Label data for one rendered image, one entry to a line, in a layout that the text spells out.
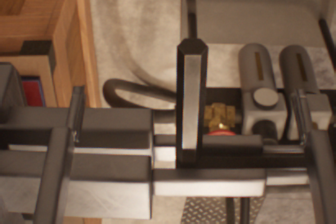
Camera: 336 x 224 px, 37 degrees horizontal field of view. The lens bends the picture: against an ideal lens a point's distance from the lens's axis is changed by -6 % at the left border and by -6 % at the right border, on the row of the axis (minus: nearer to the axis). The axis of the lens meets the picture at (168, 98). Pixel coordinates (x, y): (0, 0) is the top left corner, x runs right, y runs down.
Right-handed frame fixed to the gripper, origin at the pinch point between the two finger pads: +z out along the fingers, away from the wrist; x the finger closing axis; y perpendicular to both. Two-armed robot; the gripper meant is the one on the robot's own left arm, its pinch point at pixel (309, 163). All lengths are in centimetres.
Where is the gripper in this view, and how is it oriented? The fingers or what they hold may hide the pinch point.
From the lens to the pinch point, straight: 9.9
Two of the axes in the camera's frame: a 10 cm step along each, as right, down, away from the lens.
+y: 0.0, 7.2, 6.9
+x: -0.2, 6.9, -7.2
